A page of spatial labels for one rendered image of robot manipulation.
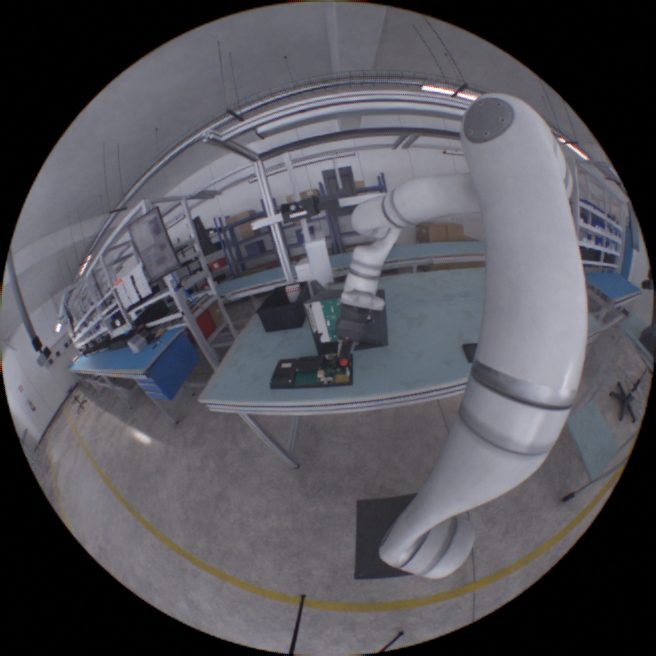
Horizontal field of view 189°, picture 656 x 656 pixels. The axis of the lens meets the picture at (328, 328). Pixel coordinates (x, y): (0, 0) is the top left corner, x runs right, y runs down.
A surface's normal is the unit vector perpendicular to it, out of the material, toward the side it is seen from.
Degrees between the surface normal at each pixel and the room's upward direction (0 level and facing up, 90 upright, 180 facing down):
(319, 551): 0
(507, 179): 70
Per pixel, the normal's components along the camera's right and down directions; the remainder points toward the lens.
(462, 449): -1.00, -0.06
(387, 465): -0.21, -0.83
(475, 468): -0.91, -0.03
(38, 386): 0.98, -0.14
